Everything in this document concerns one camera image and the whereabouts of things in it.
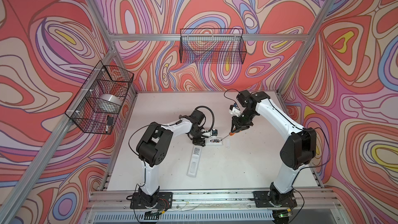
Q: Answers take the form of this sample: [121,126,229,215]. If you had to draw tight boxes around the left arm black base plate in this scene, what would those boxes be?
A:
[126,191,173,210]

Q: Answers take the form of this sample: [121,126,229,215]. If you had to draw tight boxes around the orange handled screwdriver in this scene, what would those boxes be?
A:
[220,132,234,141]

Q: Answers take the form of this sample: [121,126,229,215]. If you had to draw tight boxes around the black wire basket wall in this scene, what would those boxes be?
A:
[65,61,134,134]
[179,27,247,64]

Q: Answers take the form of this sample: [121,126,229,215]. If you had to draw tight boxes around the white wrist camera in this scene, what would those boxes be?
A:
[229,104,240,116]
[202,129,218,138]

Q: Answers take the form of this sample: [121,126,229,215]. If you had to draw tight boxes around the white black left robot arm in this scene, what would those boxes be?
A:
[136,109,205,196]

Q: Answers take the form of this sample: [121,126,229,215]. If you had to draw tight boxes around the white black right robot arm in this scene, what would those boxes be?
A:
[230,90,317,195]

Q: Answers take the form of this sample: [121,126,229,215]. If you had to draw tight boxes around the silver tape roll in basket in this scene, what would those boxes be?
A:
[97,93,122,113]

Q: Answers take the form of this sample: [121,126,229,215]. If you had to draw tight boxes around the black wire basket left wall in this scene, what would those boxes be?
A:
[65,61,134,134]

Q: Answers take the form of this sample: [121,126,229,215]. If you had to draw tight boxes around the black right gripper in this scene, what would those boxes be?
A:
[229,107,258,133]

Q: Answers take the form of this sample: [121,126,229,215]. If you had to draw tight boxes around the black wire basket back wall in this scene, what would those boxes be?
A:
[179,27,247,64]

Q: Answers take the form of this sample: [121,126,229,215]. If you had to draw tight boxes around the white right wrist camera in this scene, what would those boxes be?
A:
[229,104,240,116]

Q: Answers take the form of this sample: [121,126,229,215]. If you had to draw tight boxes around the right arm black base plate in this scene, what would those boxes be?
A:
[253,190,297,208]

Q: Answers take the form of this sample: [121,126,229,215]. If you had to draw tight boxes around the aluminium frame rails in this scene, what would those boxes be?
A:
[1,0,325,198]

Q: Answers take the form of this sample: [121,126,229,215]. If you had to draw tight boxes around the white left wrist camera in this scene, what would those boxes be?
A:
[202,129,218,138]

